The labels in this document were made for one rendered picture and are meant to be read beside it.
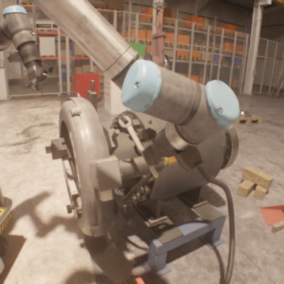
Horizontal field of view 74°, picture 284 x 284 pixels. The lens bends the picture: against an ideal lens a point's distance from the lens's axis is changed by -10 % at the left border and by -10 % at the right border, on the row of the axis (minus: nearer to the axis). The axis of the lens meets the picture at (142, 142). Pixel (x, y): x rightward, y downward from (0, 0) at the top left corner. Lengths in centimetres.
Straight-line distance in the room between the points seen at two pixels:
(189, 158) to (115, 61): 28
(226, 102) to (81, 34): 32
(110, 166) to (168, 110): 42
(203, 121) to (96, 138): 54
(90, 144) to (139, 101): 51
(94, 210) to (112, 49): 64
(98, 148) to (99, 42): 47
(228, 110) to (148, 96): 15
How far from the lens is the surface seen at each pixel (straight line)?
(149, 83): 34
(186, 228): 134
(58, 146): 122
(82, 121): 90
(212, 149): 128
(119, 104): 496
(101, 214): 90
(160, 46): 541
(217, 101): 38
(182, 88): 36
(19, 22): 94
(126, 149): 111
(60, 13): 49
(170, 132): 48
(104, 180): 73
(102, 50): 47
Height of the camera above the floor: 114
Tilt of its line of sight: 21 degrees down
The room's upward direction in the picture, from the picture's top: 2 degrees clockwise
